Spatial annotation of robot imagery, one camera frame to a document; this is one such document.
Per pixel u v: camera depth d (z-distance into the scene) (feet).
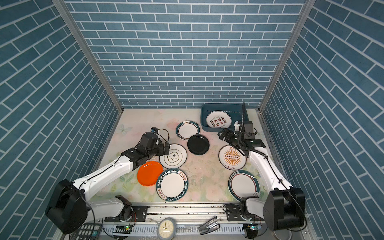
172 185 2.73
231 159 3.08
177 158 3.07
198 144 3.21
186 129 3.58
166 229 2.19
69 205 1.31
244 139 2.07
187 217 2.42
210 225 2.27
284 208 1.30
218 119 3.71
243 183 2.73
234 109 3.90
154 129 2.48
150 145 2.14
